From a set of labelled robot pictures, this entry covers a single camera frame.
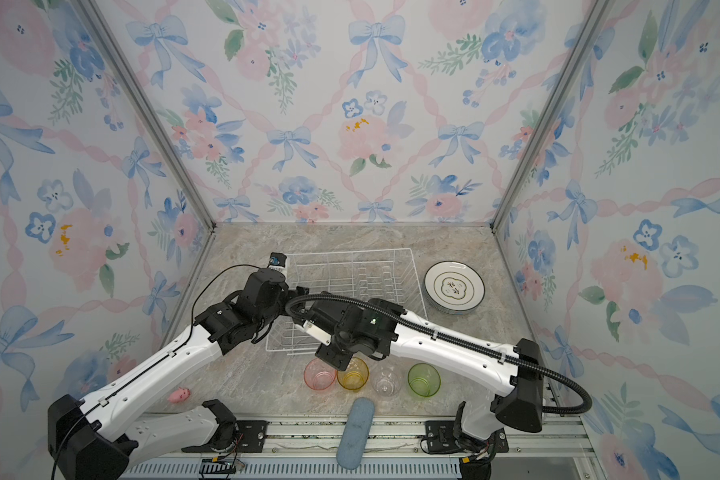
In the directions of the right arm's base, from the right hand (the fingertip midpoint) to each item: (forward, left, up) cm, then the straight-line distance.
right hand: (326, 346), depth 69 cm
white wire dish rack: (+36, -15, -21) cm, 44 cm away
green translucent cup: (-2, -25, -18) cm, 31 cm away
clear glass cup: (-2, -15, -18) cm, 24 cm away
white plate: (+27, -37, -16) cm, 49 cm away
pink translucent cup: (-1, +4, -19) cm, 19 cm away
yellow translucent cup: (0, -6, -19) cm, 20 cm away
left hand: (+15, +9, +2) cm, 18 cm away
